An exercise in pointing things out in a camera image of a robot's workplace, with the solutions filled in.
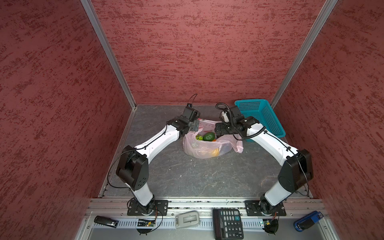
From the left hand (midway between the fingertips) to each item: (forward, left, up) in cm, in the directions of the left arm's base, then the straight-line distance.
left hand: (187, 123), depth 88 cm
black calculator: (-48, -21, -14) cm, 54 cm away
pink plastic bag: (-9, -22, -9) cm, 25 cm away
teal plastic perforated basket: (+27, -56, -14) cm, 64 cm away
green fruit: (-3, -7, -11) cm, 13 cm away
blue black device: (-46, -59, -14) cm, 77 cm away
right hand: (-4, -21, -1) cm, 21 cm away
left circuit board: (-48, +19, -19) cm, 55 cm away
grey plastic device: (-47, -2, -15) cm, 49 cm away
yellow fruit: (-13, -17, -11) cm, 25 cm away
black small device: (-48, +36, -14) cm, 62 cm away
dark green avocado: (-2, -14, -11) cm, 18 cm away
